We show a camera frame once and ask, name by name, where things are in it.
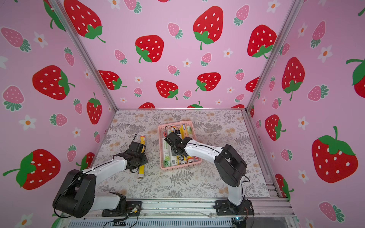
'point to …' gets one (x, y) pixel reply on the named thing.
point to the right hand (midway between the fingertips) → (182, 145)
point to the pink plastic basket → (161, 127)
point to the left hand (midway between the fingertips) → (145, 159)
